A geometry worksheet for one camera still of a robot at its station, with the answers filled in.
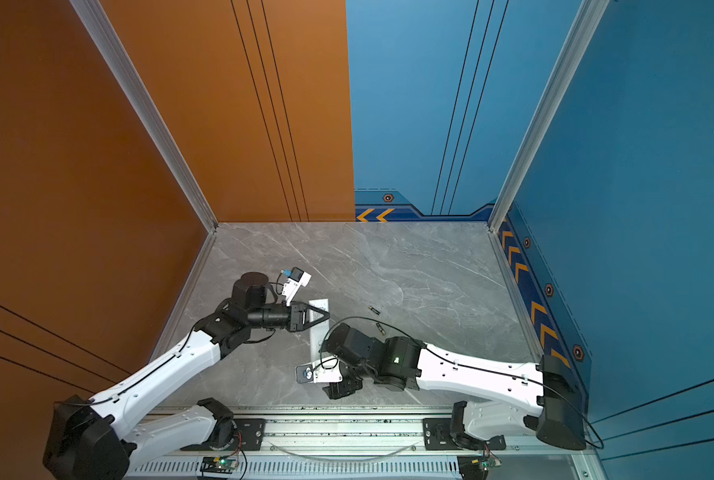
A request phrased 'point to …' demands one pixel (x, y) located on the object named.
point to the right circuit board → (475, 467)
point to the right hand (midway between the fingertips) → (321, 364)
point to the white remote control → (319, 330)
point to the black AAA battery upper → (373, 309)
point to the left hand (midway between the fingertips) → (327, 315)
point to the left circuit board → (217, 464)
